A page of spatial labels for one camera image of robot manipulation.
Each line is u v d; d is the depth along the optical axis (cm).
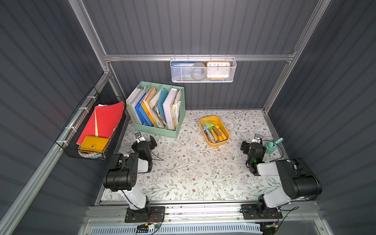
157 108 94
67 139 61
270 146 89
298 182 45
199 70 90
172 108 90
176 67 87
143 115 96
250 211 74
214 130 101
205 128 103
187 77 91
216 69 89
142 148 72
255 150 71
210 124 105
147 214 67
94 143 64
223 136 99
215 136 98
